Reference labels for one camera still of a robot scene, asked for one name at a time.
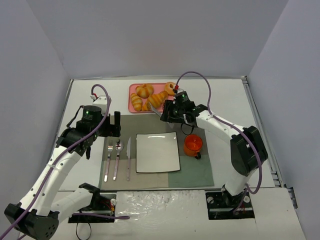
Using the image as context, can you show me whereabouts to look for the metal serving tongs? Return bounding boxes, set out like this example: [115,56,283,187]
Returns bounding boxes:
[148,102,174,129]

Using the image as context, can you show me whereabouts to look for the large striped croissant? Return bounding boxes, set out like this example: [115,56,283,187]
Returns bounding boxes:
[141,91,169,112]

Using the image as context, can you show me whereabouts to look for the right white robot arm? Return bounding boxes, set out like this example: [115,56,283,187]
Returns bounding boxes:
[160,91,268,197]

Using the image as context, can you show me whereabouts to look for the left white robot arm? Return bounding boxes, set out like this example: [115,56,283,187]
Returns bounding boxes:
[1,105,121,240]

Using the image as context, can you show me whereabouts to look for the round pumpkin bread bun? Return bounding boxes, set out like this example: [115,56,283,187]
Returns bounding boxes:
[135,83,154,99]

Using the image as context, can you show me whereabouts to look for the glazed donut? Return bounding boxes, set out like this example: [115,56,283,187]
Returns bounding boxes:
[164,81,176,96]

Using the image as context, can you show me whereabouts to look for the small striped croissant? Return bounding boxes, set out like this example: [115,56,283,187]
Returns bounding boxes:
[130,92,143,112]

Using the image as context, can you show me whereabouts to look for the orange mug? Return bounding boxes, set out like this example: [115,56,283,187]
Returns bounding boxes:
[183,134,203,160]

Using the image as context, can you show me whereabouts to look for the pink serving tray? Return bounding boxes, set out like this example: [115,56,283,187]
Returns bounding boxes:
[128,81,176,114]

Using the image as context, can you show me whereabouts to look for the white square plate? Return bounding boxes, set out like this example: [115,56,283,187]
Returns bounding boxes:
[135,132,181,174]

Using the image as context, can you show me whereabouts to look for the grey green placemat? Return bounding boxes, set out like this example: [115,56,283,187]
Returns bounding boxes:
[99,114,214,191]

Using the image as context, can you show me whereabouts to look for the pink handled fork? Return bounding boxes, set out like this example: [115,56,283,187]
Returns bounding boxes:
[103,140,114,183]

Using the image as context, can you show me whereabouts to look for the pink handled spoon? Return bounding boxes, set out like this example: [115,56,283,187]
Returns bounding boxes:
[113,139,124,181]

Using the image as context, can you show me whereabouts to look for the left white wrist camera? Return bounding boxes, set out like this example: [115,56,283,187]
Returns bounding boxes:
[90,94,111,116]

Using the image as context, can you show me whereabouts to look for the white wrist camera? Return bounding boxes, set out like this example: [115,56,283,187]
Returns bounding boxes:
[173,85,185,96]
[90,94,111,116]

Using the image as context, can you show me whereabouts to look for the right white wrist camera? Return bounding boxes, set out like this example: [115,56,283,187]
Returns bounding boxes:
[173,85,185,96]

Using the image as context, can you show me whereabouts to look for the pink handled knife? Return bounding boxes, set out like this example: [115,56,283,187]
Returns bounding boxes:
[126,137,131,181]

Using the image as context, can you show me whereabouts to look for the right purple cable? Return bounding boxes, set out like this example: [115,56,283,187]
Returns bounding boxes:
[174,71,263,213]

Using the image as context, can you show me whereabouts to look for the purple cable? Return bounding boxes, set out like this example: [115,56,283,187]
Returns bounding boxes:
[0,84,131,240]
[174,71,263,213]

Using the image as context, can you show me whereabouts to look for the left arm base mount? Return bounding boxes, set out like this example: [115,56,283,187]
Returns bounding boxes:
[67,192,117,224]

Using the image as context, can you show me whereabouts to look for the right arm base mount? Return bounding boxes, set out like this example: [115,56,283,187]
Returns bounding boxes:
[205,191,255,220]

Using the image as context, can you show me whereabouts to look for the aluminium frame rail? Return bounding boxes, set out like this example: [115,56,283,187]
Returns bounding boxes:
[240,75,298,210]

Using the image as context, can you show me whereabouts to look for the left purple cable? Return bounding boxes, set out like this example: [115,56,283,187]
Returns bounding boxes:
[0,84,131,240]

